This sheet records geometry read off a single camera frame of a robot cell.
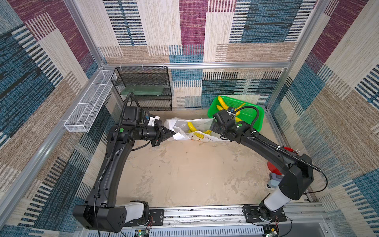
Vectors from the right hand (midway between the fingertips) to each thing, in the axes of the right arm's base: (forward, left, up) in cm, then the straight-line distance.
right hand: (221, 128), depth 84 cm
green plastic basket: (+26, -29, -16) cm, 42 cm away
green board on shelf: (+25, +47, +9) cm, 53 cm away
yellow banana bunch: (+30, -8, -11) cm, 33 cm away
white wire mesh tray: (+10, +83, 0) cm, 84 cm away
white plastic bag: (+14, +25, -15) cm, 32 cm away
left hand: (-13, +23, +14) cm, 30 cm away
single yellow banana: (+8, +16, -11) cm, 21 cm away
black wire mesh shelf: (+39, +46, +2) cm, 60 cm away
